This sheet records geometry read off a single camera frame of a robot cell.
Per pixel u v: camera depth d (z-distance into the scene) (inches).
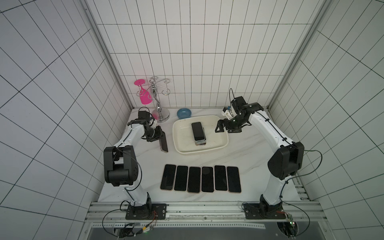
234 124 28.4
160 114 44.9
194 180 32.2
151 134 30.7
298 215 29.0
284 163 18.8
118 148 19.4
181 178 32.7
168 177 32.8
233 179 32.8
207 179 32.9
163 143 36.4
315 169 20.1
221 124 29.8
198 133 38.6
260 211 28.4
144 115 30.1
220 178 32.6
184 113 44.8
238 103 27.0
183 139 40.6
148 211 26.2
